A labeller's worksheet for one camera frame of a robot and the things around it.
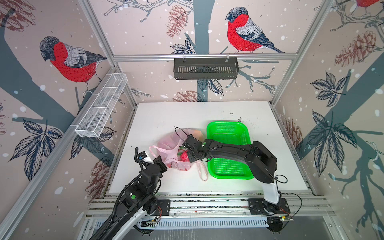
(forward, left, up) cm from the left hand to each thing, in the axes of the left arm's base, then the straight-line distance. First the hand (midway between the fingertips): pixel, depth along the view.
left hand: (164, 153), depth 78 cm
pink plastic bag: (+7, -1, -4) cm, 8 cm away
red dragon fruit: (+2, -10, -9) cm, 13 cm away
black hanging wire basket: (+58, -24, +14) cm, 65 cm away
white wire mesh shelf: (+21, +35, +16) cm, 44 cm away
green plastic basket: (+20, -45, -11) cm, 50 cm away
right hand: (+5, -14, -11) cm, 19 cm away
